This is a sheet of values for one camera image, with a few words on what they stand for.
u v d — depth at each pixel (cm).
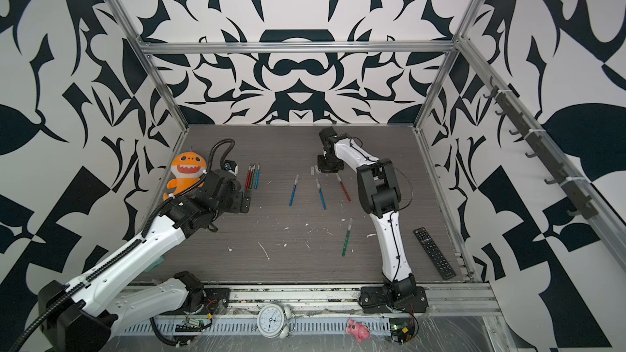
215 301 73
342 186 100
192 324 71
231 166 69
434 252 83
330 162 90
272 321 68
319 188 99
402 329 71
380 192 61
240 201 70
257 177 102
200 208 55
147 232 48
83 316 38
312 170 103
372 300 74
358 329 68
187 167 96
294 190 99
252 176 103
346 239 88
